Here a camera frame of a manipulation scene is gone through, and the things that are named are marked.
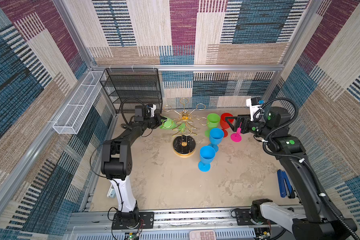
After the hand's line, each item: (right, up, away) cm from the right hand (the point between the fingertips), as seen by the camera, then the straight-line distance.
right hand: (232, 119), depth 68 cm
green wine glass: (-2, 0, +32) cm, 32 cm away
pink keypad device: (-10, -52, 0) cm, 53 cm away
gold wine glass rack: (-21, -15, +31) cm, 40 cm away
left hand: (-31, +3, +25) cm, 40 cm away
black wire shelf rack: (-52, +26, +40) cm, 70 cm away
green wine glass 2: (-30, -2, +24) cm, 39 cm away
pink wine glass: (+14, -11, +34) cm, 38 cm away
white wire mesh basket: (-90, 0, +22) cm, 93 cm away
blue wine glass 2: (-8, -18, +17) cm, 26 cm away
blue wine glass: (-2, -10, +25) cm, 27 cm away
